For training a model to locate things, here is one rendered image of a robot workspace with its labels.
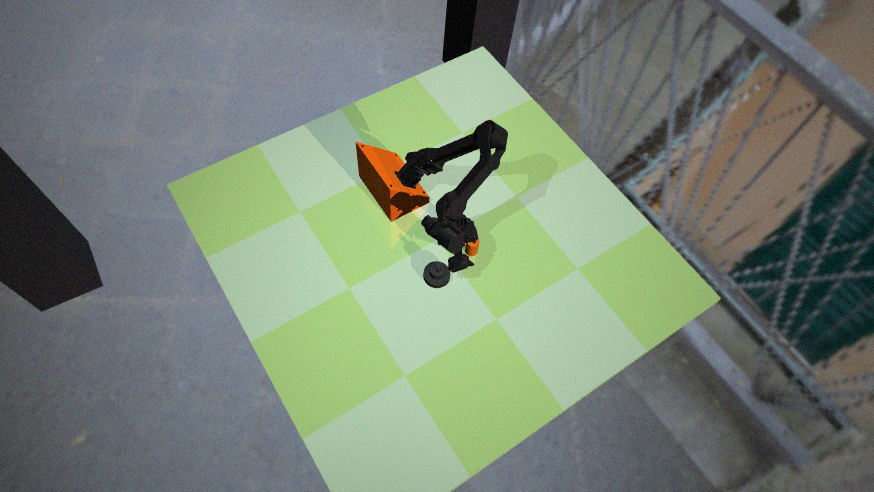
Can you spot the orange knob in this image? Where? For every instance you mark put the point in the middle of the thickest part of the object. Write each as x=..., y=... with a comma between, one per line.
x=472, y=248

